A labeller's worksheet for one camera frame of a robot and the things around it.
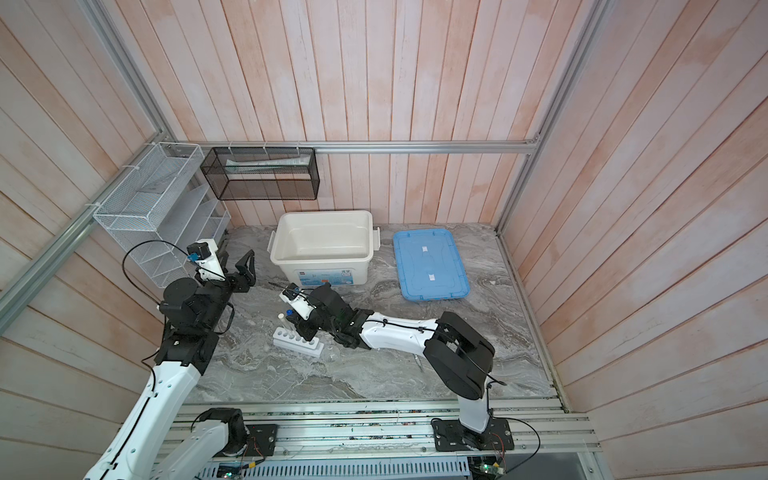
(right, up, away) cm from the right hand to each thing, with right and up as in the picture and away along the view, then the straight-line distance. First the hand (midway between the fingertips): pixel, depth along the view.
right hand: (290, 315), depth 80 cm
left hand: (-9, +16, -8) cm, 20 cm away
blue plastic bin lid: (+44, +13, +31) cm, 55 cm away
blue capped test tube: (0, +1, -2) cm, 2 cm away
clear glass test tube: (-2, 0, -2) cm, 3 cm away
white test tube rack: (-1, -8, +6) cm, 10 cm away
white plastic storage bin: (-1, +20, +31) cm, 37 cm away
